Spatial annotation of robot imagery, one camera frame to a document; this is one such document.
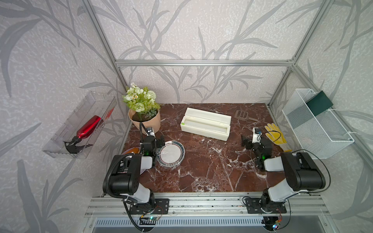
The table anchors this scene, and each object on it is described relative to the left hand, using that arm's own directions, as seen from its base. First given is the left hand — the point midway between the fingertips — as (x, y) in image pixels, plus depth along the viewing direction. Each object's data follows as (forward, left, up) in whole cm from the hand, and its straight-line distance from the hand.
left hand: (154, 135), depth 94 cm
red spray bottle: (-23, +23, +27) cm, 42 cm away
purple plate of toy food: (-9, +12, -4) cm, 16 cm away
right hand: (0, -63, +1) cm, 63 cm away
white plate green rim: (-10, -12, -7) cm, 17 cm away
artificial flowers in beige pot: (+6, +3, +19) cm, 20 cm away
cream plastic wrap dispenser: (+8, -39, +1) cm, 39 cm away
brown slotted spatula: (+21, -65, -4) cm, 68 cm away
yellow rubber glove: (+3, -85, -6) cm, 86 cm away
